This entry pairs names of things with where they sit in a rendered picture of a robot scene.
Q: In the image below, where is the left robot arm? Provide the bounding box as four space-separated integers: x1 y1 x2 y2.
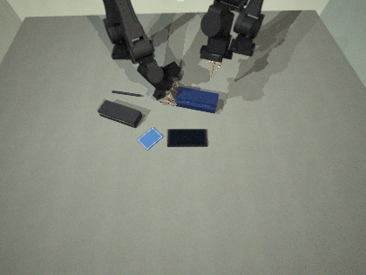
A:
200 0 265 62

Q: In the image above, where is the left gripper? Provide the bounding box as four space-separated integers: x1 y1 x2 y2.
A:
200 33 233 80

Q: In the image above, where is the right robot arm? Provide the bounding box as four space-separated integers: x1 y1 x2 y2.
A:
103 0 181 90

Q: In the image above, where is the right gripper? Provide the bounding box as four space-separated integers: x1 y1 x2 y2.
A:
147 80 179 106

